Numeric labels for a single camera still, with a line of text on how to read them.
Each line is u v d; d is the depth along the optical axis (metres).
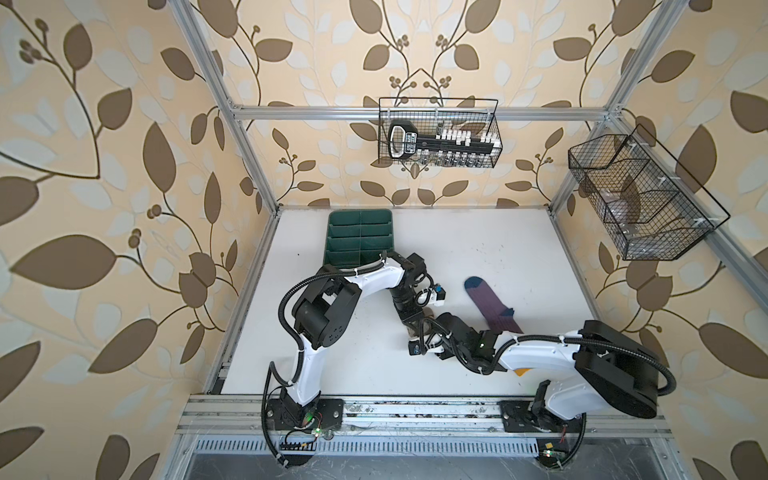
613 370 0.43
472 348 0.65
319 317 0.53
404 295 0.78
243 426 0.74
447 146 0.83
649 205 0.74
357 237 1.04
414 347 0.74
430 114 0.91
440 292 0.83
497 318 0.89
